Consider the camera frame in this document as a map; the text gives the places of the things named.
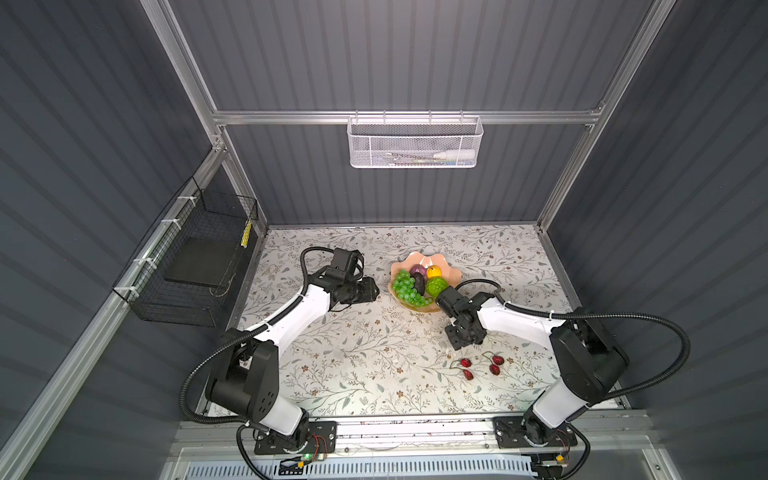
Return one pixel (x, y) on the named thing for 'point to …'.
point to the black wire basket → (182, 273)
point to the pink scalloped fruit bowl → (451, 273)
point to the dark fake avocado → (420, 283)
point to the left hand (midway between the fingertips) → (374, 291)
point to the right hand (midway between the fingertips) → (464, 340)
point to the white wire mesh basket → (414, 141)
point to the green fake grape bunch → (403, 287)
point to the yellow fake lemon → (434, 271)
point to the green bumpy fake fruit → (435, 285)
